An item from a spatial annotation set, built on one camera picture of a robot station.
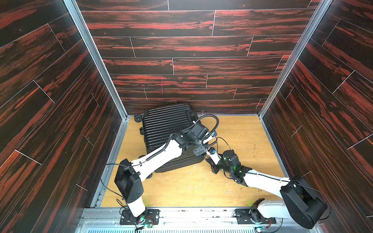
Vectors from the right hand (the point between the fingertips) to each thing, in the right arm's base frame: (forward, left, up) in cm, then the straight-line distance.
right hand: (208, 157), depth 88 cm
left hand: (+4, +6, +12) cm, 14 cm away
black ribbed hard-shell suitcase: (+13, +31, +14) cm, 37 cm away
